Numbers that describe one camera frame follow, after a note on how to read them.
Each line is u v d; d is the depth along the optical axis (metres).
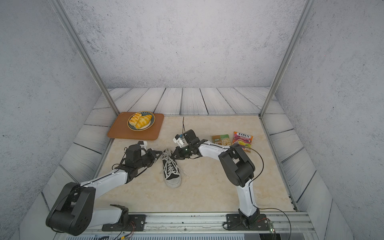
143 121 1.11
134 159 0.69
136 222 0.73
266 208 0.64
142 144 0.84
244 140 1.02
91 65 0.91
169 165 0.87
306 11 0.71
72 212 0.42
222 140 1.05
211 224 0.74
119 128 1.12
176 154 0.85
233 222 0.73
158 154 0.86
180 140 0.87
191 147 0.76
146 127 1.11
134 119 1.12
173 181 0.84
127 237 0.70
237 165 0.52
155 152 0.81
